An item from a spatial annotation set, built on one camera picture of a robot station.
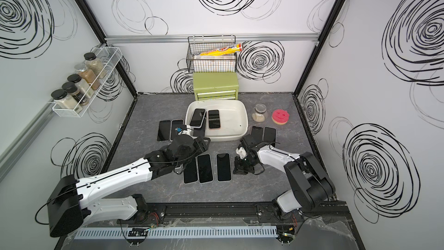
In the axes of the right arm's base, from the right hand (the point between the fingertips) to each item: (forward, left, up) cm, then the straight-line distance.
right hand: (233, 173), depth 85 cm
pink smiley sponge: (+34, -28, +2) cm, 44 cm away
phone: (+29, +37, -1) cm, 46 cm away
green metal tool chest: (+45, +11, +17) cm, 49 cm away
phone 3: (0, +5, -1) cm, 5 cm away
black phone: (+24, -14, -1) cm, 28 cm away
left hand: (+8, +12, +17) cm, 22 cm away
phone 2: (-2, +21, +2) cm, 21 cm away
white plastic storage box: (+32, 0, -1) cm, 32 cm away
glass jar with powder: (+32, -15, +6) cm, 36 cm away
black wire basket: (+43, +10, +34) cm, 56 cm away
